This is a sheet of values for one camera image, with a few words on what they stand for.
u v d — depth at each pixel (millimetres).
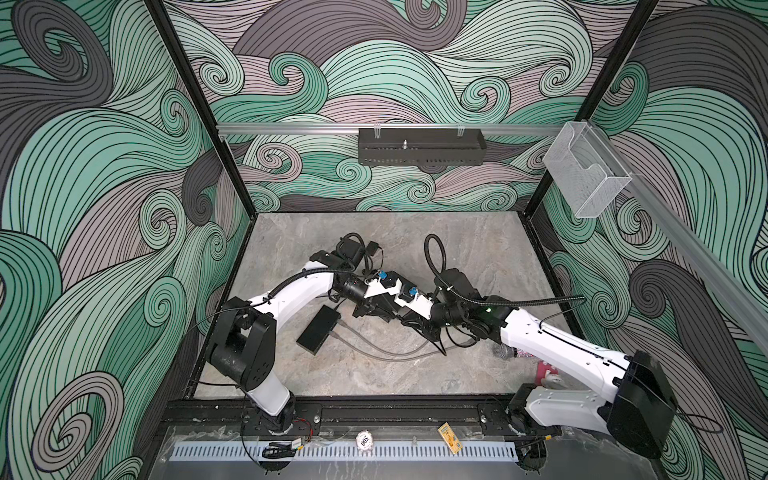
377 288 671
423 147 951
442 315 646
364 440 651
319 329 876
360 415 746
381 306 710
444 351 840
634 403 380
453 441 697
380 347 856
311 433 702
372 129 928
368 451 634
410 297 646
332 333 876
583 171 773
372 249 1082
